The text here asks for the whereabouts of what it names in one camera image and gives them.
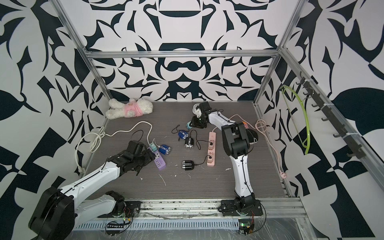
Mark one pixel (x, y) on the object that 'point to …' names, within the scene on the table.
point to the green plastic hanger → (308, 133)
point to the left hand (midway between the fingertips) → (151, 155)
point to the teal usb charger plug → (153, 146)
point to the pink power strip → (211, 149)
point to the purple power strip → (159, 160)
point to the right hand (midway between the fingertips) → (192, 122)
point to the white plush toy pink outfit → (132, 108)
